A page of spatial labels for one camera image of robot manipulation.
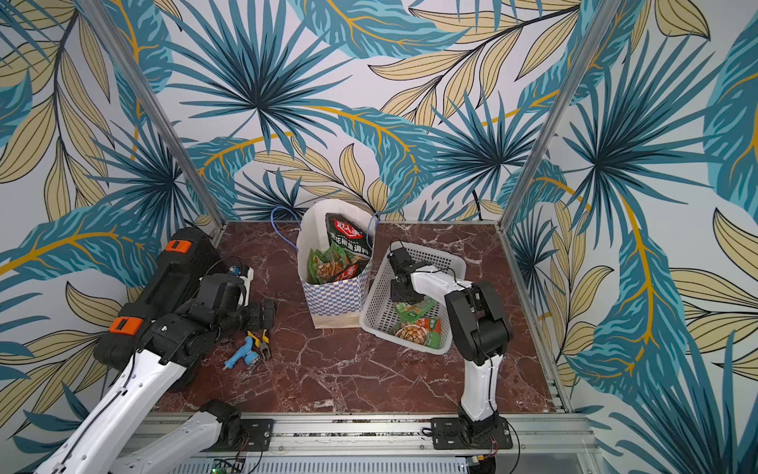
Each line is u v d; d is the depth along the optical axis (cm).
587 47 73
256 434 73
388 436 75
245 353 84
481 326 52
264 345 87
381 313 95
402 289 72
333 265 94
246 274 65
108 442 39
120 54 73
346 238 93
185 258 75
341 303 78
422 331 87
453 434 73
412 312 93
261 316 64
